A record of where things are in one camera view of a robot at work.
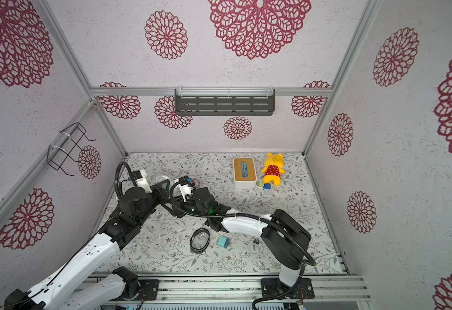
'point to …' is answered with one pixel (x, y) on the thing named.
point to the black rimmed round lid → (199, 240)
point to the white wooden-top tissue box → (244, 172)
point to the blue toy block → (267, 186)
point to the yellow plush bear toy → (273, 163)
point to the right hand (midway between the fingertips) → (163, 201)
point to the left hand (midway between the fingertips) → (169, 183)
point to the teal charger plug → (223, 241)
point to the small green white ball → (259, 184)
